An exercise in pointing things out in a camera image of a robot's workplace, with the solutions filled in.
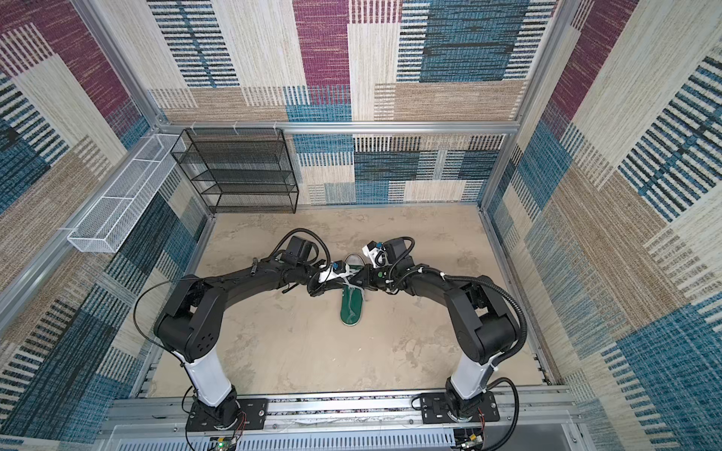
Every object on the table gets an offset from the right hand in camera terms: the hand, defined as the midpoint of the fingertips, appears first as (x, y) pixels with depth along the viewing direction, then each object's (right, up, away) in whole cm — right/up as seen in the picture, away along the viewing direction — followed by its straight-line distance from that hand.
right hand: (352, 284), depth 88 cm
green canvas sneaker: (0, -4, +2) cm, 4 cm away
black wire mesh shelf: (-44, +40, +22) cm, 63 cm away
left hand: (-4, +2, +3) cm, 5 cm away
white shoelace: (0, -1, +1) cm, 1 cm away
